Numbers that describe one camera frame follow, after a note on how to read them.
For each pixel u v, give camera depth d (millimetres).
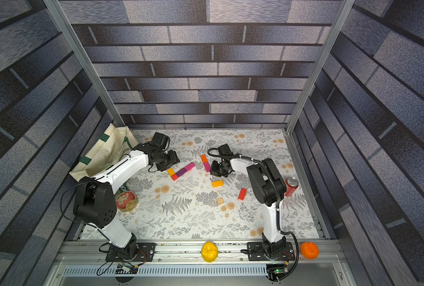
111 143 915
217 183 948
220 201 875
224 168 775
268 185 482
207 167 1025
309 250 707
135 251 723
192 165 1030
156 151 664
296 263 697
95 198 501
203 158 1060
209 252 693
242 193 906
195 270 776
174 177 974
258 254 732
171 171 972
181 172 997
